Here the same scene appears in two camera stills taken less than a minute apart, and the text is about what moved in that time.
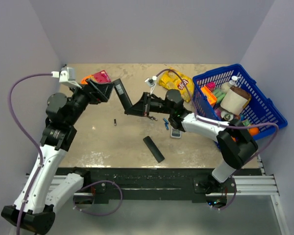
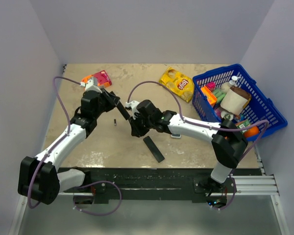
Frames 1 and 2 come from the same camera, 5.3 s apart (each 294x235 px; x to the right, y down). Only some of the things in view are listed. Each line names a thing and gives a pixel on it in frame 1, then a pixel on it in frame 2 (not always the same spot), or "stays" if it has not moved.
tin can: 227,116 stays
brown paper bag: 235,100 stays
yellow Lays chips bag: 172,79 stays
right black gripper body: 146,100 → 141,125
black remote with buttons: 122,94 → 119,105
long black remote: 154,150 stays
